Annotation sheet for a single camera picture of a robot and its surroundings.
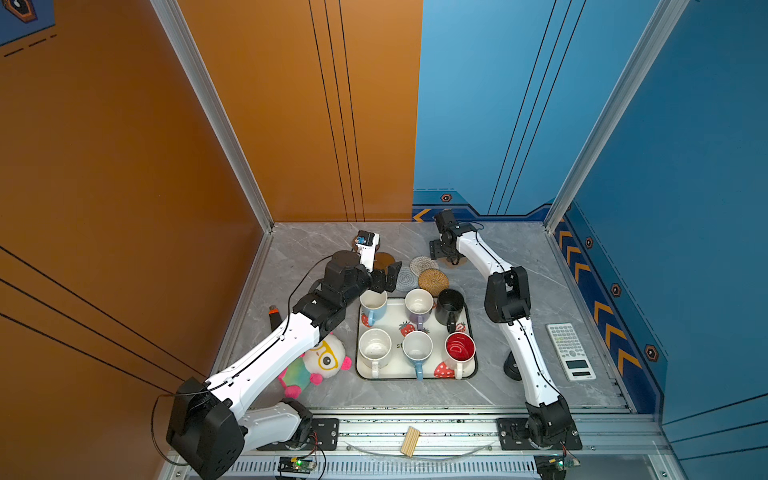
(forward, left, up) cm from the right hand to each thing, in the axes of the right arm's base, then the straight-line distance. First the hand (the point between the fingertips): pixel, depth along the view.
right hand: (443, 251), depth 112 cm
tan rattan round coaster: (-14, +5, +1) cm, 15 cm away
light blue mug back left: (-24, +25, +3) cm, 35 cm away
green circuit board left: (-65, +42, -2) cm, 78 cm away
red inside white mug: (-38, -1, +1) cm, 38 cm away
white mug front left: (-37, +24, +1) cm, 45 cm away
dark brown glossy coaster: (-5, +23, +1) cm, 23 cm away
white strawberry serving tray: (-38, +17, +3) cm, 42 cm away
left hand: (-24, +20, +26) cm, 41 cm away
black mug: (-25, +1, +4) cm, 25 cm away
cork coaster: (-6, -1, -1) cm, 6 cm away
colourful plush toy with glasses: (-43, +37, +7) cm, 57 cm away
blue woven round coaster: (-14, +14, +1) cm, 20 cm away
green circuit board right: (-65, -19, -2) cm, 68 cm away
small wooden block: (-61, +15, 0) cm, 62 cm away
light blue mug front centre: (-38, +12, +2) cm, 40 cm away
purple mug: (-24, +11, +2) cm, 26 cm away
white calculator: (-39, -33, 0) cm, 51 cm away
